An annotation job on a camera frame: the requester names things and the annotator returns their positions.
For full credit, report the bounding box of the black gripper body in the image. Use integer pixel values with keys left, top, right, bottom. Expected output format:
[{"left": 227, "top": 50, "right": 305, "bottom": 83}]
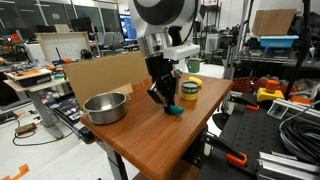
[{"left": 145, "top": 56, "right": 179, "bottom": 88}]

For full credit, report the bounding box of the green pickle toy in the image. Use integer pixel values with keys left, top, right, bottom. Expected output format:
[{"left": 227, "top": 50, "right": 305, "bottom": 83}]
[{"left": 165, "top": 104, "right": 185, "bottom": 117}]

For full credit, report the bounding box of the tin can yellow label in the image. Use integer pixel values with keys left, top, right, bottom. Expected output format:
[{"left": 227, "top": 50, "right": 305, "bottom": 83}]
[{"left": 180, "top": 80, "right": 200, "bottom": 102}]

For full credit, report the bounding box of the green bucket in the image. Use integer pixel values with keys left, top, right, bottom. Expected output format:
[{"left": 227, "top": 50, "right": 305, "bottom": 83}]
[{"left": 186, "top": 58, "right": 202, "bottom": 74}]

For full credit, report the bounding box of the computer monitor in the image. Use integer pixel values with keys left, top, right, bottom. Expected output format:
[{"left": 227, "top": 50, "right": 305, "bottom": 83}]
[{"left": 119, "top": 13, "right": 138, "bottom": 43}]

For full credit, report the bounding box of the brown cardboard box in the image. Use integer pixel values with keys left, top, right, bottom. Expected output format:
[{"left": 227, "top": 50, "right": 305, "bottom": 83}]
[{"left": 63, "top": 49, "right": 154, "bottom": 108}]

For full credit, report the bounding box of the stainless steel pot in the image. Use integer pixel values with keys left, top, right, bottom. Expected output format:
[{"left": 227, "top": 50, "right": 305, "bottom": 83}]
[{"left": 81, "top": 91, "right": 132, "bottom": 126}]

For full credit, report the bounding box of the grey office chair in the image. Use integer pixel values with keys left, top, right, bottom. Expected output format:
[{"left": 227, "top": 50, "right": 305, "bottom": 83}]
[{"left": 96, "top": 31, "right": 126, "bottom": 56}]

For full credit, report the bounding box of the red perforated crate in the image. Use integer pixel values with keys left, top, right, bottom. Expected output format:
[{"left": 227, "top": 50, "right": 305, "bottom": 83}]
[{"left": 231, "top": 75, "right": 254, "bottom": 94}]

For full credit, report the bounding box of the metal shelf rack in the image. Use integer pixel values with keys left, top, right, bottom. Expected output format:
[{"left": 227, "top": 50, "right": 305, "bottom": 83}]
[{"left": 226, "top": 0, "right": 320, "bottom": 79}]

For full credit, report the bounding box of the black perforated breadboard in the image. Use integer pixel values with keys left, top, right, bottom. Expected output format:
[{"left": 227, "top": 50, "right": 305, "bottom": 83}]
[{"left": 199, "top": 99, "right": 320, "bottom": 180}]

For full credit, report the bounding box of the black equipment case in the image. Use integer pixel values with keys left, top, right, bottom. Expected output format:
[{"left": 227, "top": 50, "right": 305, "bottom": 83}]
[{"left": 46, "top": 93, "right": 84, "bottom": 126}]

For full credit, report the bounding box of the yellow emergency stop button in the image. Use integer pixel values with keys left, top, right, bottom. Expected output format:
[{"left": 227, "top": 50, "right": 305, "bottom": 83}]
[{"left": 255, "top": 79, "right": 285, "bottom": 103}]

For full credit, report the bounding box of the white pegboard panel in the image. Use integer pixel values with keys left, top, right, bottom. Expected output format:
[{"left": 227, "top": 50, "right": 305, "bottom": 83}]
[{"left": 34, "top": 31, "right": 92, "bottom": 64}]

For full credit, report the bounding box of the blue plastic bin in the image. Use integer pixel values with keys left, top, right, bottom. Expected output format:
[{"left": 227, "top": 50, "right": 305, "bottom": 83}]
[{"left": 258, "top": 34, "right": 300, "bottom": 49}]

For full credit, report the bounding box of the white side table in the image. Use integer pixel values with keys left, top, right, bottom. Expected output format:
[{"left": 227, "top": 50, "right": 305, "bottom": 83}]
[{"left": 3, "top": 68, "right": 71, "bottom": 139}]

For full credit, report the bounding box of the cardboard box on shelf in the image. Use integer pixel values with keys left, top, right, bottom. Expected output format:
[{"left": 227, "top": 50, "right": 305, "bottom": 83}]
[{"left": 251, "top": 8, "right": 297, "bottom": 37}]

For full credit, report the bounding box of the silver aluminium extrusion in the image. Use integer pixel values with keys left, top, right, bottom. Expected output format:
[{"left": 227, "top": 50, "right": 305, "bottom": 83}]
[
  {"left": 266, "top": 98, "right": 320, "bottom": 121},
  {"left": 256, "top": 151, "right": 320, "bottom": 180}
]

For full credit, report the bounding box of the black orange tool case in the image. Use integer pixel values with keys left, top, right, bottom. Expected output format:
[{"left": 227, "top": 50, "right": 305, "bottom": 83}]
[{"left": 13, "top": 68, "right": 54, "bottom": 88}]

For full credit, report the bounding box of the black tripod pole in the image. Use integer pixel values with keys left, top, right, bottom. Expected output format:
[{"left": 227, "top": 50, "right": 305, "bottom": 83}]
[{"left": 283, "top": 0, "right": 313, "bottom": 101}]

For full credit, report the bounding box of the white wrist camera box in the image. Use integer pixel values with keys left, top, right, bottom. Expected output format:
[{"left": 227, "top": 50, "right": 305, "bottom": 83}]
[{"left": 163, "top": 43, "right": 201, "bottom": 62}]

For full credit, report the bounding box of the orange handled bar clamp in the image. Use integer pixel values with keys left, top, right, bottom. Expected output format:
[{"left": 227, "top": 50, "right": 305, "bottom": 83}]
[
  {"left": 199, "top": 131, "right": 249, "bottom": 168},
  {"left": 229, "top": 94, "right": 261, "bottom": 112}
]

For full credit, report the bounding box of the grey table leg frame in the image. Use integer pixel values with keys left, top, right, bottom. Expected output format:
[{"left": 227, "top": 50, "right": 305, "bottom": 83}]
[{"left": 77, "top": 126, "right": 131, "bottom": 180}]

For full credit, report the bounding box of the black cable bundle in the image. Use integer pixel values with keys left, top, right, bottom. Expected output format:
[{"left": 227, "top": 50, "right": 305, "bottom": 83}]
[{"left": 279, "top": 99, "right": 320, "bottom": 164}]

